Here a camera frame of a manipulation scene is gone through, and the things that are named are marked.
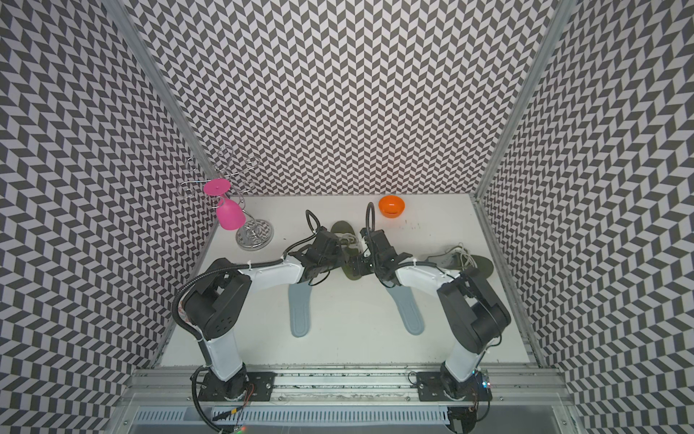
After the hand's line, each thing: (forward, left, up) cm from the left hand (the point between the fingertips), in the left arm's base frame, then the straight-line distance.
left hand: (344, 257), depth 95 cm
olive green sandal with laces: (+2, -2, +3) cm, 5 cm away
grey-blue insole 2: (-14, -20, -4) cm, 25 cm away
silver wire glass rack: (+13, +35, +27) cm, 46 cm away
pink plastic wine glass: (+7, +37, +16) cm, 41 cm away
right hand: (-4, -6, +1) cm, 7 cm away
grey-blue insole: (-13, +14, -4) cm, 20 cm away
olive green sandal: (-4, -39, +4) cm, 39 cm away
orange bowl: (+25, -19, -1) cm, 31 cm away
